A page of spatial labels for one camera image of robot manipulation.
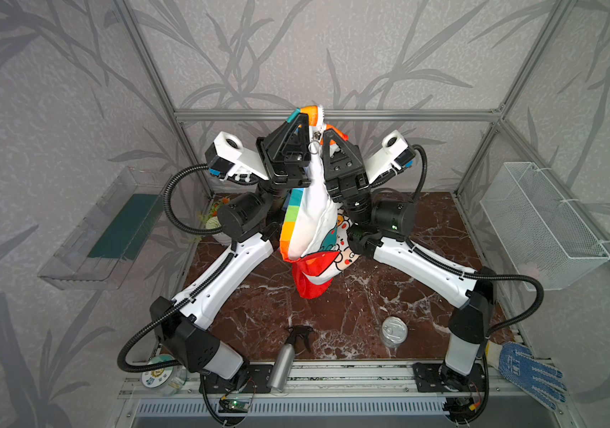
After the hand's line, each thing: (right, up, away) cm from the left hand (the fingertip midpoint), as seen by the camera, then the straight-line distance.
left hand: (311, 117), depth 35 cm
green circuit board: (-21, -64, +36) cm, 77 cm away
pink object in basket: (+58, -28, +38) cm, 75 cm away
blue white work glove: (+62, -58, +39) cm, 94 cm away
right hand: (+3, 0, +4) cm, 5 cm away
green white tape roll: (-38, -55, +32) cm, 74 cm away
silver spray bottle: (-10, -55, +39) cm, 68 cm away
